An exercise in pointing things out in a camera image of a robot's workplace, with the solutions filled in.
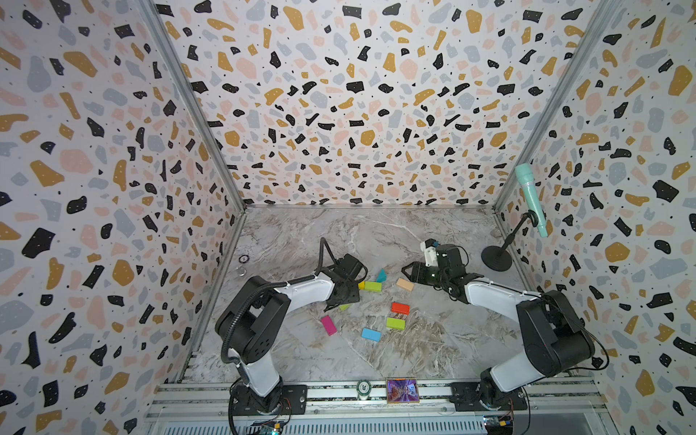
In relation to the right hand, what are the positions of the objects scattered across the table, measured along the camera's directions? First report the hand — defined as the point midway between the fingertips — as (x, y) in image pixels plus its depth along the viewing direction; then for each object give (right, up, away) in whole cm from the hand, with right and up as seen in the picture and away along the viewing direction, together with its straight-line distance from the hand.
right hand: (411, 270), depth 92 cm
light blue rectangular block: (-13, -20, -5) cm, 25 cm away
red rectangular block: (-3, -13, 0) cm, 13 cm away
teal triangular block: (-10, -3, +7) cm, 12 cm away
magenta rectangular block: (-28, -17, -4) cm, 33 cm away
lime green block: (-13, -7, +6) cm, 16 cm away
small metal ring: (-62, +3, +12) cm, 63 cm away
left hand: (-18, -9, +1) cm, 20 cm away
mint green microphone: (+33, +31, -9) cm, 47 cm away
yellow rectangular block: (-17, -6, +4) cm, 19 cm away
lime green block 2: (-23, -12, -2) cm, 26 cm away
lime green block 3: (-5, -17, -3) cm, 18 cm away
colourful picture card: (-5, -31, -17) cm, 35 cm away
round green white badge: (-16, -28, -21) cm, 38 cm away
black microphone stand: (+36, +3, +15) cm, 39 cm away
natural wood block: (-1, -5, +4) cm, 7 cm away
